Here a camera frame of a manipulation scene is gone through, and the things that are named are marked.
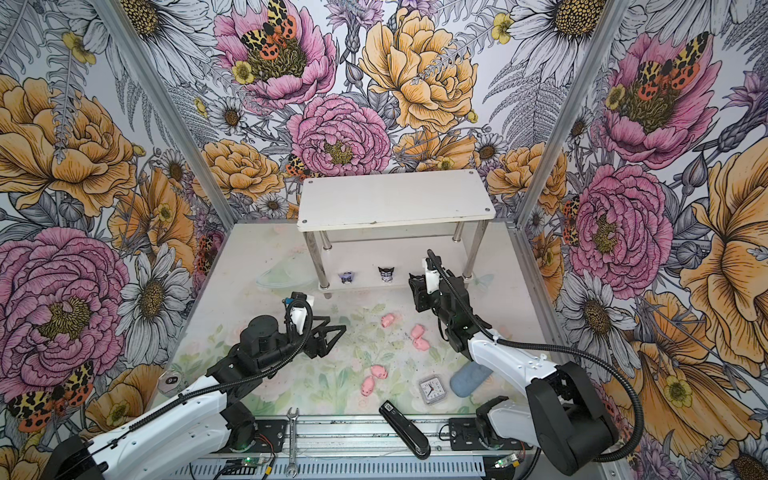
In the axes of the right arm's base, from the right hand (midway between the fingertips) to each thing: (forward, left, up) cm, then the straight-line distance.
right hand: (416, 287), depth 86 cm
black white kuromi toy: (+7, +8, -4) cm, 12 cm away
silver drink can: (-24, +58, 0) cm, 63 cm away
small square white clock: (-24, -3, -12) cm, 27 cm away
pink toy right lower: (-11, -1, -13) cm, 17 cm away
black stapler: (-34, +4, -9) cm, 36 cm away
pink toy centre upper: (-19, +11, -13) cm, 25 cm away
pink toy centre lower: (-22, +14, -13) cm, 29 cm away
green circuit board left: (-38, +41, -14) cm, 57 cm away
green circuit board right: (-40, -19, -15) cm, 46 cm away
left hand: (-13, +21, 0) cm, 25 cm away
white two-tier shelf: (+5, +10, +19) cm, 22 cm away
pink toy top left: (-3, +9, -13) cm, 16 cm away
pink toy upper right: (-7, 0, -13) cm, 15 cm away
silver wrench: (-40, +31, -13) cm, 52 cm away
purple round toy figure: (+7, +21, -4) cm, 23 cm away
